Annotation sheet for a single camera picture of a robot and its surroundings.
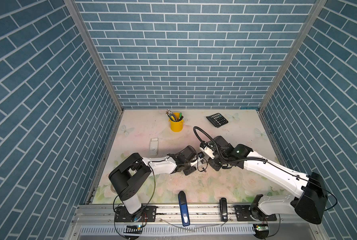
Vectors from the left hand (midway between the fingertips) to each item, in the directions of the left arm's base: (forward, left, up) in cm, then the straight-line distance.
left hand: (192, 165), depth 91 cm
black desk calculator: (+35, -22, +2) cm, 41 cm away
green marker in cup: (+31, +7, +11) cm, 34 cm away
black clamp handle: (-25, -14, +4) cm, 29 cm away
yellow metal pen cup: (+27, +10, +5) cm, 29 cm away
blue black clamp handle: (-21, +6, +4) cm, 22 cm away
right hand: (-1, -8, +13) cm, 16 cm away
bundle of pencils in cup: (+28, +13, +15) cm, 35 cm away
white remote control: (+11, +25, +1) cm, 27 cm away
